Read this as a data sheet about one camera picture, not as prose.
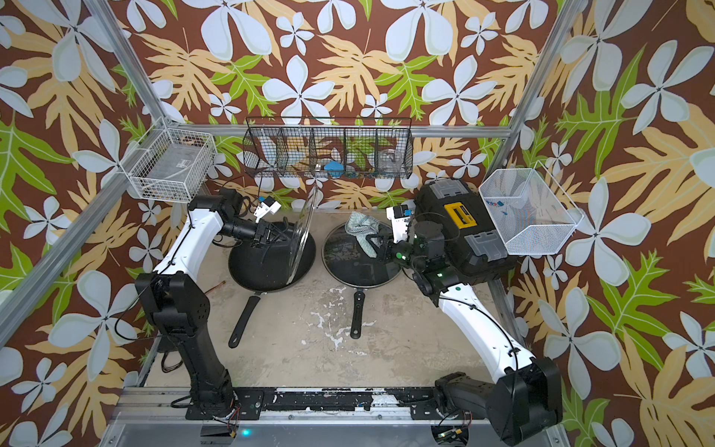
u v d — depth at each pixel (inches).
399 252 25.4
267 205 30.1
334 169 36.9
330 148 38.6
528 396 15.1
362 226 27.4
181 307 20.0
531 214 32.9
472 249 33.8
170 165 33.9
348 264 48.4
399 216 25.6
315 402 29.5
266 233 28.7
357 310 32.5
